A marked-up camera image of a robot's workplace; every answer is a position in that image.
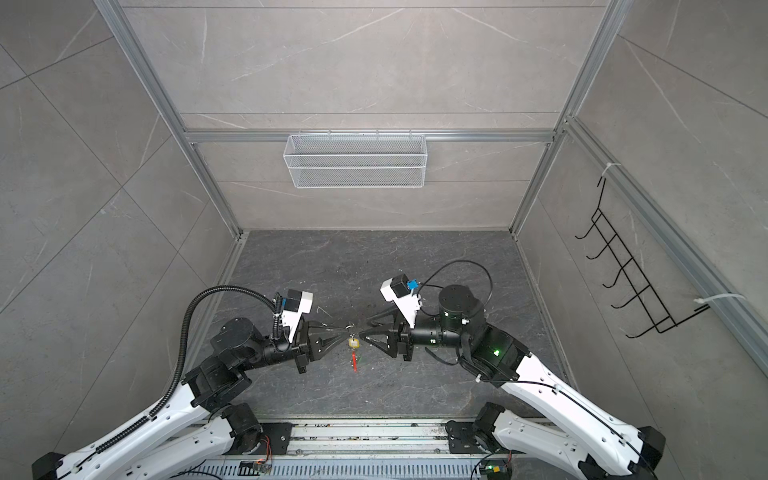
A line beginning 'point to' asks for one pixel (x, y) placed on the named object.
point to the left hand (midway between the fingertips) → (346, 329)
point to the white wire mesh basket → (356, 160)
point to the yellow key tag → (354, 343)
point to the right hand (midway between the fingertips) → (366, 327)
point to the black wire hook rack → (644, 294)
